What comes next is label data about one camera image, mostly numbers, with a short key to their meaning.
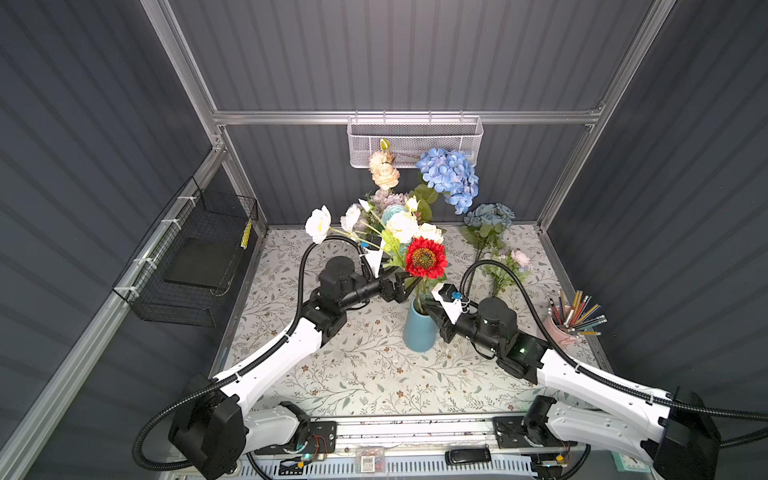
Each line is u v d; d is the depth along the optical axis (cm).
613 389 46
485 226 109
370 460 68
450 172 71
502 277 96
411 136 99
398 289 63
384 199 84
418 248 63
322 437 72
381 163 83
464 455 71
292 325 52
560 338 81
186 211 75
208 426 39
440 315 66
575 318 83
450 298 61
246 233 83
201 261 77
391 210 73
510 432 73
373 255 63
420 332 74
